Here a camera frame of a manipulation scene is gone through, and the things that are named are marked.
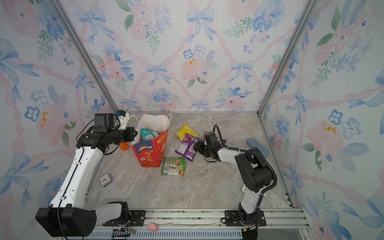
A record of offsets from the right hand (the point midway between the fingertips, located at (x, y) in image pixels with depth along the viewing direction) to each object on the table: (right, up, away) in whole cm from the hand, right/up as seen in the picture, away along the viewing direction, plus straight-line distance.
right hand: (195, 146), depth 96 cm
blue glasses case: (+39, +2, +5) cm, 39 cm away
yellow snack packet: (-7, +11, +10) cm, 17 cm away
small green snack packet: (-14, -11, -5) cm, 18 cm away
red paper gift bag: (-24, -1, -16) cm, 29 cm away
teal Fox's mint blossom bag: (-27, +8, -12) cm, 31 cm away
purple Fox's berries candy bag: (+5, +4, +5) cm, 8 cm away
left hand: (-30, +11, -21) cm, 38 cm away
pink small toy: (-21, -35, -26) cm, 48 cm away
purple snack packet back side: (-6, -1, -1) cm, 6 cm away
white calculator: (+26, -22, -13) cm, 37 cm away
